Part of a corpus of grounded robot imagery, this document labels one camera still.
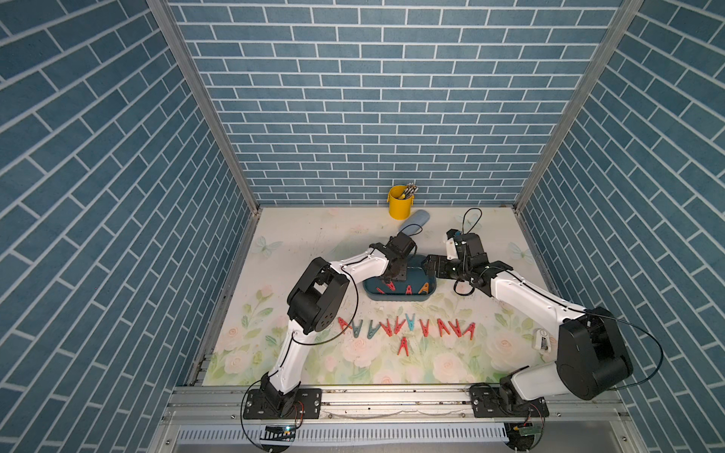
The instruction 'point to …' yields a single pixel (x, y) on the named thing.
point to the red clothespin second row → (404, 343)
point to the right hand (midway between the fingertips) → (435, 264)
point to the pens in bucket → (411, 190)
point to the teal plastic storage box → (419, 284)
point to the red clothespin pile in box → (409, 289)
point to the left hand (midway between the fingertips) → (403, 276)
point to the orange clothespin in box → (424, 288)
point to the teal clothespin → (411, 323)
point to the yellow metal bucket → (399, 209)
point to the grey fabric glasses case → (415, 223)
